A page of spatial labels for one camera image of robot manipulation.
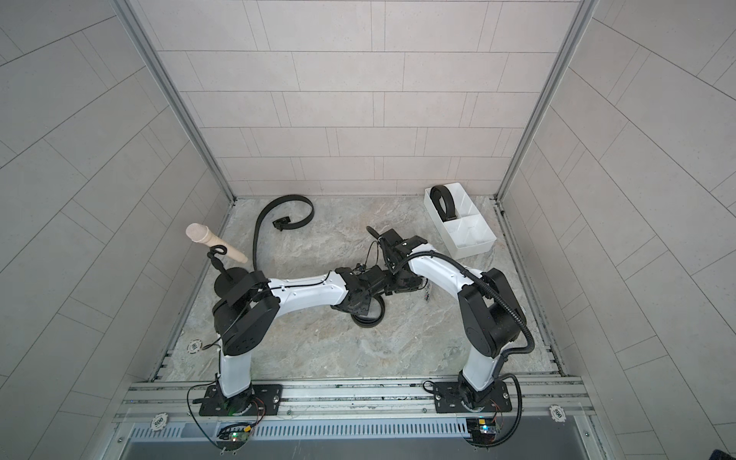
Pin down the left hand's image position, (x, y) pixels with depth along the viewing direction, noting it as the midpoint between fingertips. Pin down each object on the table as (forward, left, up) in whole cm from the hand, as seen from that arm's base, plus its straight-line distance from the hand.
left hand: (362, 307), depth 90 cm
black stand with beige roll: (+6, +43, +7) cm, 44 cm away
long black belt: (+40, -27, +14) cm, 50 cm away
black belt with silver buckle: (-6, -1, +5) cm, 8 cm away
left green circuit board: (-33, +28, +4) cm, 44 cm away
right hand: (+3, -9, +6) cm, 12 cm away
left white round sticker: (-30, +48, +2) cm, 56 cm away
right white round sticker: (-28, -49, +4) cm, 57 cm away
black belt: (+30, +31, +5) cm, 43 cm away
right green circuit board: (-32, -30, +2) cm, 44 cm away
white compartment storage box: (+27, -39, +6) cm, 48 cm away
